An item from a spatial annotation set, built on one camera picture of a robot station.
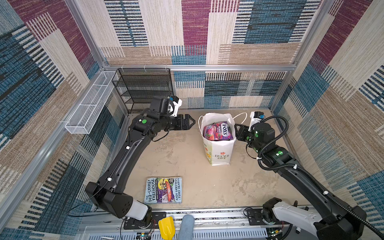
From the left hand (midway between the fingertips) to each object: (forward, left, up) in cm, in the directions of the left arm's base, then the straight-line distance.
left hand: (190, 120), depth 70 cm
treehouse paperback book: (-21, +15, -32) cm, 41 cm away
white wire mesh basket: (+17, +64, -16) cm, 68 cm away
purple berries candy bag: (+3, -15, -13) cm, 20 cm away
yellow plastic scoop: (-38, +11, -34) cm, 52 cm away
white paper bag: (-7, -14, -18) cm, 24 cm away
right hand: (0, -23, -6) cm, 24 cm away
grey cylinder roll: (-38, +2, -31) cm, 49 cm away
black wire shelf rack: (+44, +37, -13) cm, 59 cm away
